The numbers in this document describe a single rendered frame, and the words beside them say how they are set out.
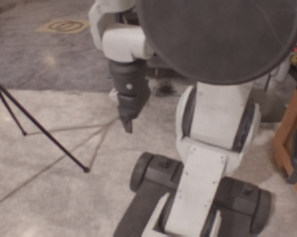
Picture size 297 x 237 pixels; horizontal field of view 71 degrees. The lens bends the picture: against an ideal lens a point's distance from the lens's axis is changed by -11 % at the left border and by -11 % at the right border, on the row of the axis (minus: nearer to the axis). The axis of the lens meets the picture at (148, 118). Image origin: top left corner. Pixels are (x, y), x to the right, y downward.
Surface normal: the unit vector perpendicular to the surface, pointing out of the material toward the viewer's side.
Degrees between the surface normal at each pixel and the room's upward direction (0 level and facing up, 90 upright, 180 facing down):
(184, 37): 90
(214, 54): 90
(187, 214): 46
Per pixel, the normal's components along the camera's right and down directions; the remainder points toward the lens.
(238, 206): -0.29, -0.13
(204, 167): -0.37, 0.12
